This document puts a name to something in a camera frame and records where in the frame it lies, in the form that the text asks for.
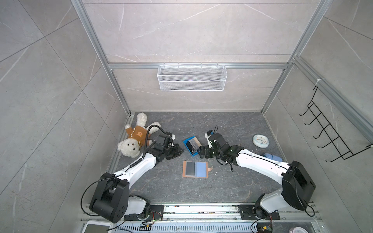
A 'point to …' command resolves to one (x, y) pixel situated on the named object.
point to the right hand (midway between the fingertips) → (202, 148)
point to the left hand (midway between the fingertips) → (183, 147)
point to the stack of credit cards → (193, 144)
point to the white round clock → (261, 141)
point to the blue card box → (185, 141)
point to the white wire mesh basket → (193, 77)
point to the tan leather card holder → (196, 169)
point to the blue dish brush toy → (273, 157)
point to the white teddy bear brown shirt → (134, 146)
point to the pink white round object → (298, 229)
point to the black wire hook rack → (328, 131)
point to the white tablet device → (97, 226)
